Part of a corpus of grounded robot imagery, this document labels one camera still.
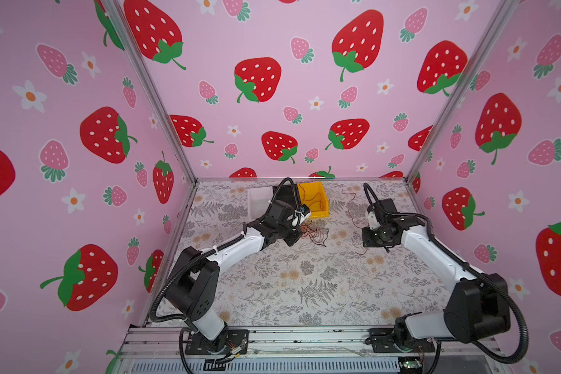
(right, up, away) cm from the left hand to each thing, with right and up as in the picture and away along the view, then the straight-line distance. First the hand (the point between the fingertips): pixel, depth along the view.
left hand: (300, 227), depth 88 cm
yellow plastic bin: (+8, +13, +26) cm, 31 cm away
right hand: (+25, -4, -2) cm, 25 cm away
